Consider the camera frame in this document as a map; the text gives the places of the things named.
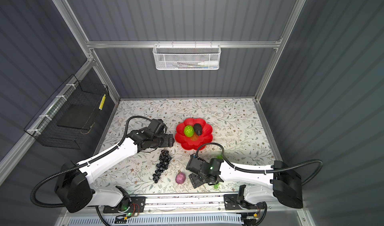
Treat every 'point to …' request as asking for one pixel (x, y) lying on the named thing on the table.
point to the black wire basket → (43, 126)
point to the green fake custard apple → (189, 131)
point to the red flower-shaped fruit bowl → (193, 134)
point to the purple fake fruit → (180, 178)
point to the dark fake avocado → (198, 129)
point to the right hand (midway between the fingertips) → (198, 180)
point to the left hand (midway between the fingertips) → (169, 141)
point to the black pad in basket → (78, 116)
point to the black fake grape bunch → (164, 159)
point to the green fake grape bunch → (219, 157)
